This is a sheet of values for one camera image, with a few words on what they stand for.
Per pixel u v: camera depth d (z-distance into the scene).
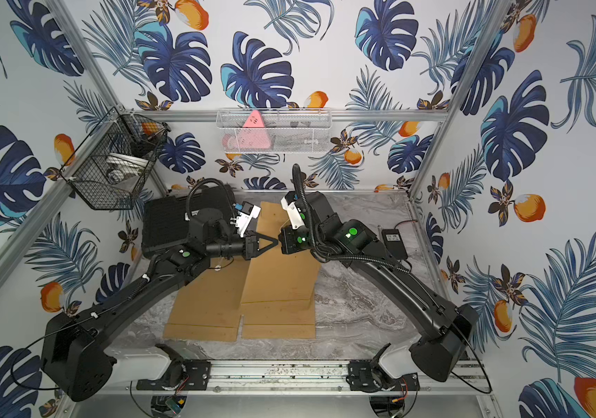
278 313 0.88
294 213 0.62
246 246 0.64
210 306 0.92
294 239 0.60
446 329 0.39
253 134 0.90
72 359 0.40
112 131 0.87
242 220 0.66
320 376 0.76
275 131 0.92
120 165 0.80
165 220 1.04
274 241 0.71
